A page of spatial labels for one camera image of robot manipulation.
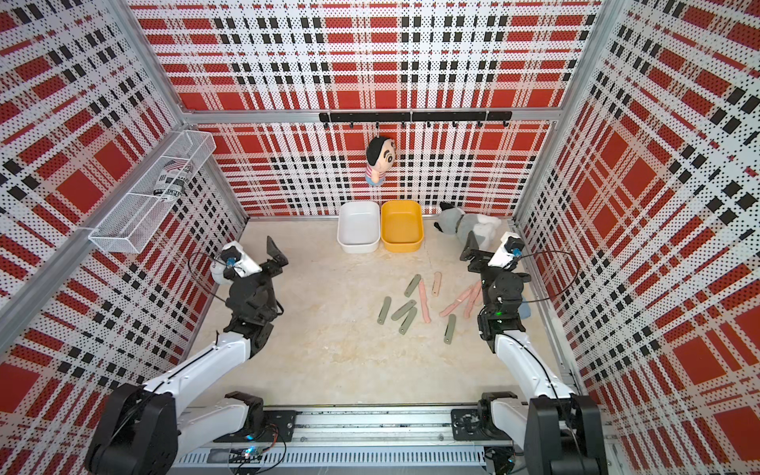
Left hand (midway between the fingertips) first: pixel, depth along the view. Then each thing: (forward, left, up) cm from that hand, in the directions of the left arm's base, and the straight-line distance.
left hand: (262, 242), depth 78 cm
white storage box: (+29, -21, -26) cm, 44 cm away
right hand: (+1, -60, +2) cm, 61 cm away
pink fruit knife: (-4, -45, -27) cm, 53 cm away
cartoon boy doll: (+29, -31, +7) cm, 43 cm away
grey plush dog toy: (+27, -58, -21) cm, 67 cm away
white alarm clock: (+2, +20, -14) cm, 25 cm away
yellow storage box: (+32, -38, -29) cm, 57 cm away
